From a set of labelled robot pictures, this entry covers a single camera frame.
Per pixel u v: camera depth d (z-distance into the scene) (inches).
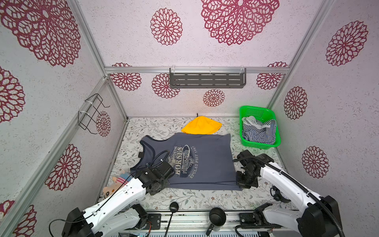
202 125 44.6
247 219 29.0
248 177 26.0
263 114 45.9
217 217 29.1
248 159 25.2
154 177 21.6
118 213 18.4
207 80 39.2
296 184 18.1
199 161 37.4
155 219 29.2
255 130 44.1
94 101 32.0
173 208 30.5
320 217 15.5
